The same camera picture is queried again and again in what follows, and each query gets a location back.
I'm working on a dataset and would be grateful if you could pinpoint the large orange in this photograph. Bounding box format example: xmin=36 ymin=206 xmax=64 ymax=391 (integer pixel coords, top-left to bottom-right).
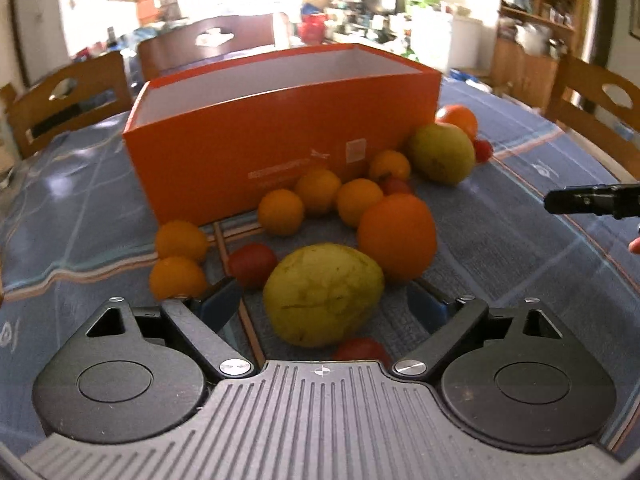
xmin=357 ymin=194 xmax=437 ymax=283

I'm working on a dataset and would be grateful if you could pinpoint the wooden chair right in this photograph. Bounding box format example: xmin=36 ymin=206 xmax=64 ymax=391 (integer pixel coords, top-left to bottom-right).
xmin=544 ymin=53 xmax=639 ymax=182

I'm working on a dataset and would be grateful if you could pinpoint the wooden chair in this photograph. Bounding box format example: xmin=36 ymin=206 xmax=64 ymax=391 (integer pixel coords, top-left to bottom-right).
xmin=138 ymin=14 xmax=274 ymax=81
xmin=544 ymin=53 xmax=639 ymax=182
xmin=1 ymin=51 xmax=132 ymax=159

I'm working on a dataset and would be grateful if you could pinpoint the small tangerine front left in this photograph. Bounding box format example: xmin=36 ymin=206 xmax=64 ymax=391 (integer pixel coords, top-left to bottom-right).
xmin=149 ymin=256 xmax=209 ymax=301

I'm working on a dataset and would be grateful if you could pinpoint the red tomato left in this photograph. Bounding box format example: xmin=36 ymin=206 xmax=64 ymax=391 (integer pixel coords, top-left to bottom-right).
xmin=228 ymin=243 xmax=278 ymax=289

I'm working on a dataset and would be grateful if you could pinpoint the small tangerine upper left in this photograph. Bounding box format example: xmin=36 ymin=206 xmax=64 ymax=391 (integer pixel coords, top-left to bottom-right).
xmin=155 ymin=220 xmax=208 ymax=263

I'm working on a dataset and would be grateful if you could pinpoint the red tomato near gripper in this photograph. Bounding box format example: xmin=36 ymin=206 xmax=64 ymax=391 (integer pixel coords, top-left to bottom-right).
xmin=332 ymin=337 xmax=392 ymax=368

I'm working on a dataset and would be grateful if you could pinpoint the yellow-green guava near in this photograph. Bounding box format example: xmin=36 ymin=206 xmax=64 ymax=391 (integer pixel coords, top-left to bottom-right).
xmin=262 ymin=243 xmax=385 ymax=348

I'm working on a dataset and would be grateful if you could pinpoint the yellow-green guava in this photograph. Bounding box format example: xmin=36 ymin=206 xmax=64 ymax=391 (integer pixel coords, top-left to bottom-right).
xmin=262 ymin=243 xmax=385 ymax=348
xmin=407 ymin=122 xmax=476 ymax=186

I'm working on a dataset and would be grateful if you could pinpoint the small tangerine by box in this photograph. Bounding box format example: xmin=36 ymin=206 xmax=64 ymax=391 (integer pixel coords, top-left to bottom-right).
xmin=257 ymin=188 xmax=305 ymax=237

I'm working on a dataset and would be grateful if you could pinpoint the small red tomato far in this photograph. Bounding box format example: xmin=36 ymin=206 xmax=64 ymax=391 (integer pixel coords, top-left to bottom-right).
xmin=473 ymin=139 xmax=494 ymax=165

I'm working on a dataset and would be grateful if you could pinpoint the small red tomato behind tangerines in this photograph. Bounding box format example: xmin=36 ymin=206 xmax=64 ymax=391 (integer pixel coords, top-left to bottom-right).
xmin=380 ymin=177 xmax=413 ymax=196

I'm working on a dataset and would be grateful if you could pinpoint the blue patterned tablecloth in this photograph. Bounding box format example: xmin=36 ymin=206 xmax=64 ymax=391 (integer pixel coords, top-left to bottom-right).
xmin=1 ymin=81 xmax=639 ymax=457

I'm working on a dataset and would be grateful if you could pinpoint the small tangerine centre right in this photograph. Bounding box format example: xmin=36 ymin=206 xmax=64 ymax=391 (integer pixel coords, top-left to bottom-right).
xmin=335 ymin=179 xmax=384 ymax=228

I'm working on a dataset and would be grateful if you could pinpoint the yellow-green guava far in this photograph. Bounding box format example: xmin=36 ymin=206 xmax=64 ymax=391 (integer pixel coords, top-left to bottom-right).
xmin=407 ymin=122 xmax=476 ymax=186

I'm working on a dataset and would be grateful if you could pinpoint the small tangerine back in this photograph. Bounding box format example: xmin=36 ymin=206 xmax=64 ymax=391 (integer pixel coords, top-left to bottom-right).
xmin=368 ymin=150 xmax=411 ymax=182

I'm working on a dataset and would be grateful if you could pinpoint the small tangerine middle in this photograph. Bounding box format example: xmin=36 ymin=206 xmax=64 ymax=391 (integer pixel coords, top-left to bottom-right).
xmin=294 ymin=169 xmax=342 ymax=216

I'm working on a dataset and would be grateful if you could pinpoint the orange cardboard box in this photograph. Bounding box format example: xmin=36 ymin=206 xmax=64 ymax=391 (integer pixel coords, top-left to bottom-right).
xmin=122 ymin=44 xmax=442 ymax=226

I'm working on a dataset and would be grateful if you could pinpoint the orange behind far guava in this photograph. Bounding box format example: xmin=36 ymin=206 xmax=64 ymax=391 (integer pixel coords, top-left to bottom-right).
xmin=435 ymin=104 xmax=478 ymax=140

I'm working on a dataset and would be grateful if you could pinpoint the wooden shelf cabinet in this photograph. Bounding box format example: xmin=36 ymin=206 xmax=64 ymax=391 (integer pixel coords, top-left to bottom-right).
xmin=490 ymin=0 xmax=589 ymax=110

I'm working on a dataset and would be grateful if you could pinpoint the white cabinet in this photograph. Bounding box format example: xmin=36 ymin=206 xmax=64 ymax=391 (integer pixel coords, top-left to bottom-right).
xmin=409 ymin=8 xmax=484 ymax=76

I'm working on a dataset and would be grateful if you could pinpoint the wooden chair left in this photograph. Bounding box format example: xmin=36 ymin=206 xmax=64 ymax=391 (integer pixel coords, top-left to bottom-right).
xmin=1 ymin=51 xmax=132 ymax=159

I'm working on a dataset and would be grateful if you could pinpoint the wooden chair centre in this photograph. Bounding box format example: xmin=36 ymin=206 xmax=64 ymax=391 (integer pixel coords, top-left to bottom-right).
xmin=138 ymin=14 xmax=274 ymax=81

